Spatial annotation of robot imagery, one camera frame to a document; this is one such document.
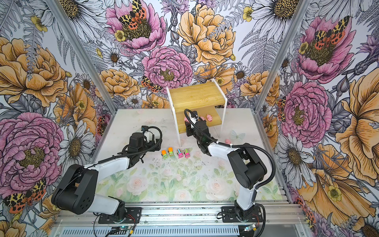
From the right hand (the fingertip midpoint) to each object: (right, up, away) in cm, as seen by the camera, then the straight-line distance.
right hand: (188, 124), depth 92 cm
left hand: (-21, -12, +1) cm, 24 cm away
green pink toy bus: (-1, -19, +3) cm, 19 cm away
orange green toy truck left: (-15, -19, +2) cm, 24 cm away
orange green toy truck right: (-12, -17, +5) cm, 21 cm away
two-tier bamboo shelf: (+11, +14, -10) cm, 20 cm away
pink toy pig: (+13, +4, 0) cm, 14 cm away
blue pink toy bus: (-5, -19, +2) cm, 20 cm away
